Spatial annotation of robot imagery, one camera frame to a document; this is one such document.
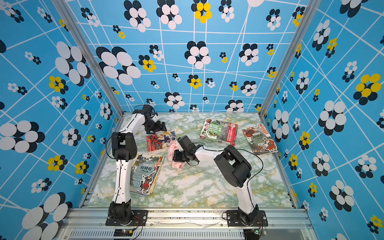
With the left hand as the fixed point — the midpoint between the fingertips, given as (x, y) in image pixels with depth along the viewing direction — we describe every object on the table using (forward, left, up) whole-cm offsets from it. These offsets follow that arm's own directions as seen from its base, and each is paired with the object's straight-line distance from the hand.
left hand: (162, 129), depth 107 cm
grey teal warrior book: (-30, +6, -1) cm, 30 cm away
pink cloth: (-19, -11, +6) cm, 22 cm away
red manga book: (-10, +1, -1) cm, 10 cm away
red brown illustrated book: (-8, -69, -1) cm, 69 cm away
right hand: (-23, -11, 0) cm, 25 cm away
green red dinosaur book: (-2, -42, +1) cm, 42 cm away
